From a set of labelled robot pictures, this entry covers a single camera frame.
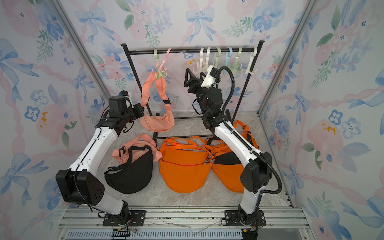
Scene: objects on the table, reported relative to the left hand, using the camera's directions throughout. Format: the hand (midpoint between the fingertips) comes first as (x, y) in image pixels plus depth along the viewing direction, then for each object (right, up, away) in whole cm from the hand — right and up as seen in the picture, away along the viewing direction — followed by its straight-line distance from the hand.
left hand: (145, 106), depth 81 cm
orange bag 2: (+23, -26, +18) cm, 39 cm away
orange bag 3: (+47, -39, +6) cm, 61 cm away
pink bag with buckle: (-15, -27, +5) cm, 31 cm away
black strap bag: (+47, -30, +10) cm, 56 cm away
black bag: (-9, -40, +6) cm, 41 cm away
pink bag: (+5, -9, +10) cm, 15 cm away
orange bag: (+21, -40, +4) cm, 45 cm away
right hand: (+27, +14, -15) cm, 34 cm away
